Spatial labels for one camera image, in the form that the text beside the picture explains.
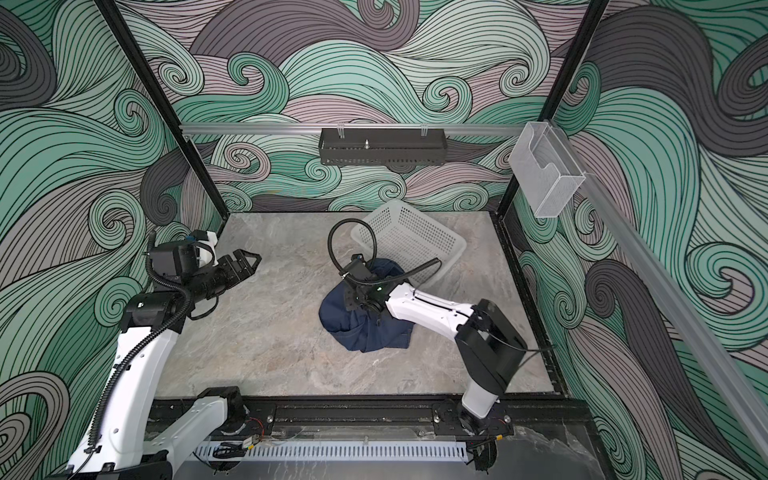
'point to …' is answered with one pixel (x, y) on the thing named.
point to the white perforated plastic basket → (410, 238)
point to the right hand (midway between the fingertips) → (348, 296)
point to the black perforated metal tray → (383, 147)
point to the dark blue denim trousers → (367, 331)
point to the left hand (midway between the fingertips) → (248, 259)
